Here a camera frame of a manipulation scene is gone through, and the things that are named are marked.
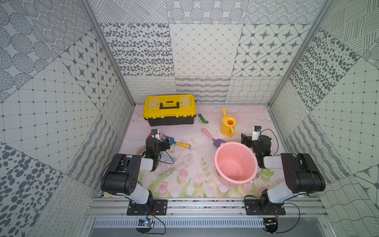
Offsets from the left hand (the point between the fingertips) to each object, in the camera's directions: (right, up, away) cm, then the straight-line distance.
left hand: (158, 136), depth 94 cm
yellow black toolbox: (+7, +17, -1) cm, 19 cm away
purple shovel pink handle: (+39, -5, +5) cm, 39 cm away
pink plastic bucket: (+49, -16, -6) cm, 52 cm away
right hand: (+60, +1, +1) cm, 60 cm away
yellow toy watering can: (+46, +9, +1) cm, 47 cm away
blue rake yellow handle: (+8, -4, +4) cm, 10 cm away
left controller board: (-1, -40, -24) cm, 47 cm away
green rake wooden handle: (+67, -20, -8) cm, 70 cm away
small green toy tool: (+29, +10, +16) cm, 35 cm away
